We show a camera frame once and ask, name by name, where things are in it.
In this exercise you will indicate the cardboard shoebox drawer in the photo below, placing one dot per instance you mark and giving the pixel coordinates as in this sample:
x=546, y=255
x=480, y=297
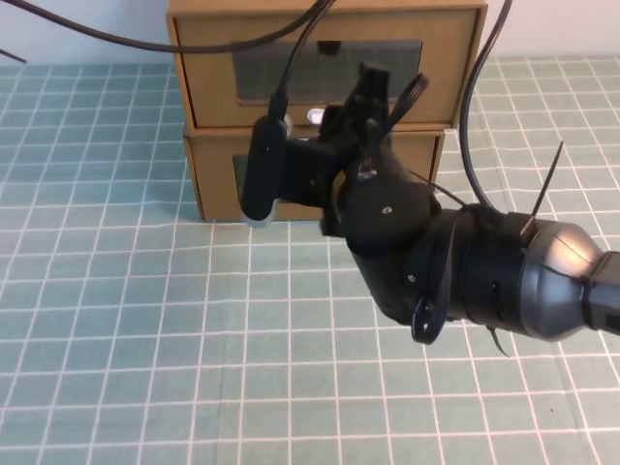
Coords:
x=436, y=39

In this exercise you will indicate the cyan checkered tablecloth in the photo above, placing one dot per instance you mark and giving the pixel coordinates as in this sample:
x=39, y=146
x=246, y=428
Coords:
x=132, y=332

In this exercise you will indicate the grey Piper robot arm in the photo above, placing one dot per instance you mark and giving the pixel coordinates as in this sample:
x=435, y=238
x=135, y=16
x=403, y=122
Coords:
x=426, y=265

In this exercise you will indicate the lower cardboard shoebox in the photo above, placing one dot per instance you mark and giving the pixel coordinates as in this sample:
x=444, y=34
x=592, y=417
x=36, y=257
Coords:
x=210, y=153

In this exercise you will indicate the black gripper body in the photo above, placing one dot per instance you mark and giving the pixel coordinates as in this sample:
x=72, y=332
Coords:
x=366, y=197

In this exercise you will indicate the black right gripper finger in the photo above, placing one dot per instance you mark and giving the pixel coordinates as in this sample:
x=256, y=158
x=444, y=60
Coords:
x=406, y=101

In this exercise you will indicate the white upper drawer handle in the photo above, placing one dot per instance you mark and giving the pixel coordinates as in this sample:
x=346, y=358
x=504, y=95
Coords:
x=315, y=115

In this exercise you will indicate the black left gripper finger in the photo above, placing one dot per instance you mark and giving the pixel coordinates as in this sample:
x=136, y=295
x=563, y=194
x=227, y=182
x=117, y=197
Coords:
x=369, y=97

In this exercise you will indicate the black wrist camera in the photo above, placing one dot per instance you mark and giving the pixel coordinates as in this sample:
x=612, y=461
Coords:
x=265, y=164

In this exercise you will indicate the black zip tie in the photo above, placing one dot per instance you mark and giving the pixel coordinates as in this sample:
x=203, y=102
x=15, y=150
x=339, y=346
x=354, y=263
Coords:
x=547, y=181

